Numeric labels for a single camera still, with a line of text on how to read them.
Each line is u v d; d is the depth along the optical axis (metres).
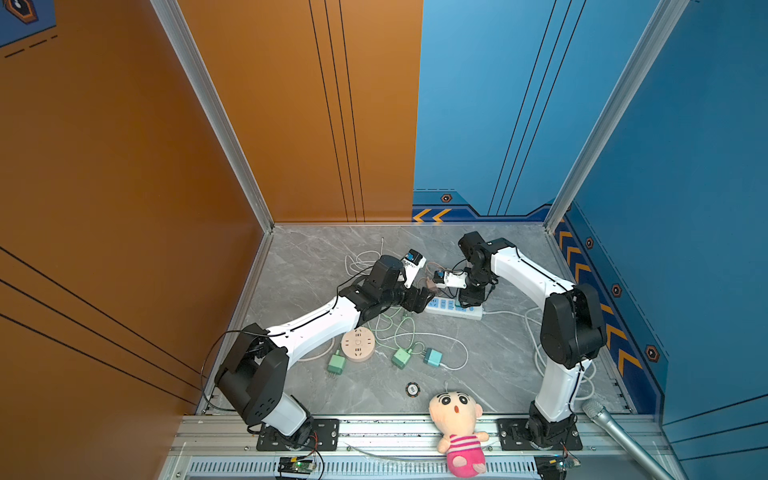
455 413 0.69
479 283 0.78
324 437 0.74
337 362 0.83
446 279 0.83
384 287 0.65
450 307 0.94
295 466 0.70
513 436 0.72
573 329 0.51
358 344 0.87
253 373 0.43
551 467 0.70
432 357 0.84
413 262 0.72
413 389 0.81
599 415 0.73
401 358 0.84
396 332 0.87
